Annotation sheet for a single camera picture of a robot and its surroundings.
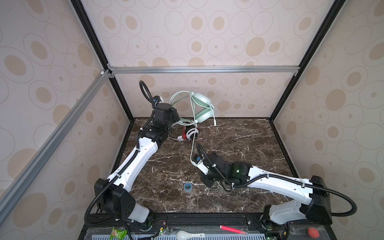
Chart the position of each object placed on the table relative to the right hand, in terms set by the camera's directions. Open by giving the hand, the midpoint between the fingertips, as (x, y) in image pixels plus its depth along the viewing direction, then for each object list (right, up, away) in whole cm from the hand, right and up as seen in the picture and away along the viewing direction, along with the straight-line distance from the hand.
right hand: (199, 173), depth 74 cm
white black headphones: (-14, +21, +38) cm, 45 cm away
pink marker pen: (+16, -26, -2) cm, 31 cm away
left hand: (-11, +34, 0) cm, 36 cm away
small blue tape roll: (-6, -11, +11) cm, 17 cm away
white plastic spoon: (-8, -28, -4) cm, 29 cm away
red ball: (+52, -26, -5) cm, 59 cm away
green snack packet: (-38, -27, -6) cm, 47 cm away
